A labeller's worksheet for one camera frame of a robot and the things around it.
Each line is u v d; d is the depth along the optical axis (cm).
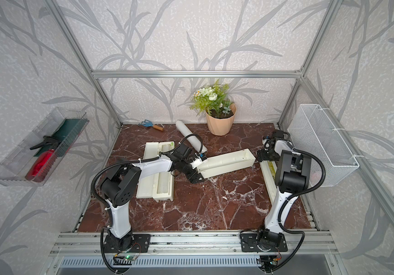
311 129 69
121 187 50
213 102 93
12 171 58
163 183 86
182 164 76
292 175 56
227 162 96
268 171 93
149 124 120
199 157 85
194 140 105
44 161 60
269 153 88
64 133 71
